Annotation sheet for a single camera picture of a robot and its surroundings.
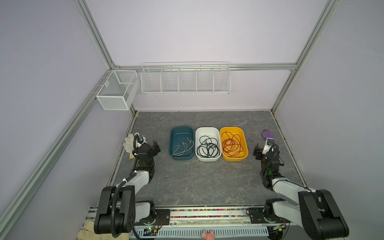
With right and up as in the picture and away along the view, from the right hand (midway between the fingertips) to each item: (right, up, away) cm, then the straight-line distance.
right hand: (267, 146), depth 86 cm
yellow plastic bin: (-11, +8, +15) cm, 20 cm away
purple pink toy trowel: (+8, +6, +19) cm, 21 cm away
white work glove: (-88, -2, +15) cm, 90 cm away
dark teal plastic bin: (-51, 0, +13) cm, 53 cm away
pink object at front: (-36, -38, -19) cm, 56 cm away
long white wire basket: (-48, +45, +13) cm, 67 cm away
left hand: (-71, +1, +2) cm, 71 cm away
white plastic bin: (-30, +8, +18) cm, 36 cm away
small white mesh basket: (-96, +35, +16) cm, 104 cm away
